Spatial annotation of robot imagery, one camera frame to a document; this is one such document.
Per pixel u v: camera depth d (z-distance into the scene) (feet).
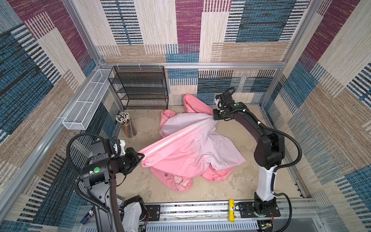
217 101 2.82
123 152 1.89
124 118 2.93
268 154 1.73
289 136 1.54
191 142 2.75
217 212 2.45
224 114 2.33
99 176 1.32
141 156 2.11
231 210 2.38
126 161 1.83
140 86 3.56
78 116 2.30
